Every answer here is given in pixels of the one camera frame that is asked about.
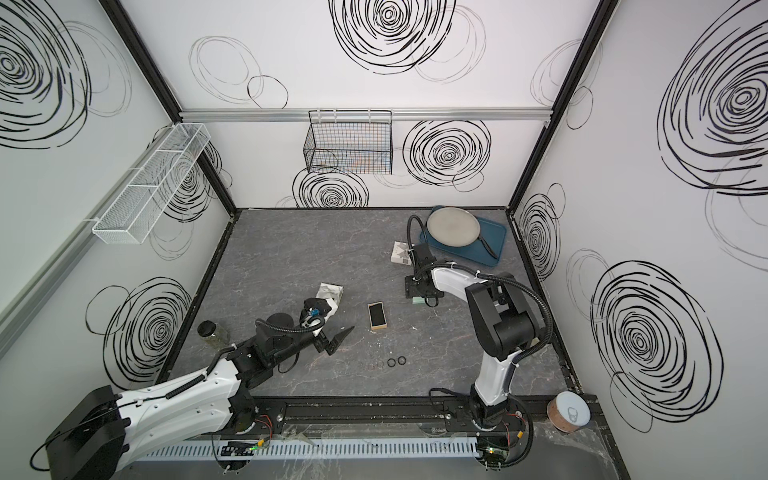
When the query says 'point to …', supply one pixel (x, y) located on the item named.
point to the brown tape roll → (568, 412)
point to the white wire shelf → (137, 211)
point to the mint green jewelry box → (418, 300)
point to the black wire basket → (349, 142)
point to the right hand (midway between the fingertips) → (422, 289)
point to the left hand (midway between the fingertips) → (342, 313)
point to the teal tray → (492, 231)
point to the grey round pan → (455, 227)
